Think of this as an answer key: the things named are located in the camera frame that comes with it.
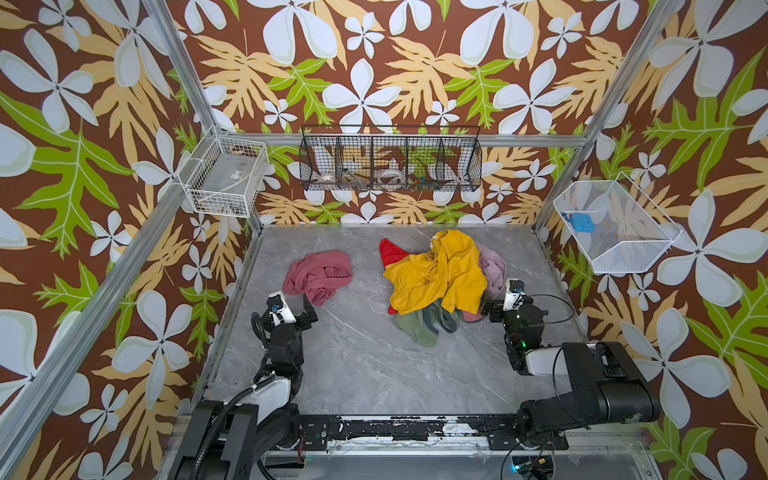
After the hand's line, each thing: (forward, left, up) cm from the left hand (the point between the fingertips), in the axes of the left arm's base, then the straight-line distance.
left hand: (285, 296), depth 84 cm
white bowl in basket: (+39, -30, +13) cm, 51 cm away
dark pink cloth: (+14, -6, -9) cm, 17 cm away
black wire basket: (+43, -30, +18) cm, 56 cm away
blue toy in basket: (+17, -86, +13) cm, 89 cm away
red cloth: (+27, -31, -13) cm, 43 cm away
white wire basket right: (+14, -93, +15) cm, 95 cm away
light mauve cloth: (+15, -66, -8) cm, 68 cm away
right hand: (+5, -64, -4) cm, 64 cm away
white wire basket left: (+28, +18, +20) cm, 39 cm away
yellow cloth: (+10, -49, -1) cm, 50 cm away
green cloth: (-4, -41, -10) cm, 42 cm away
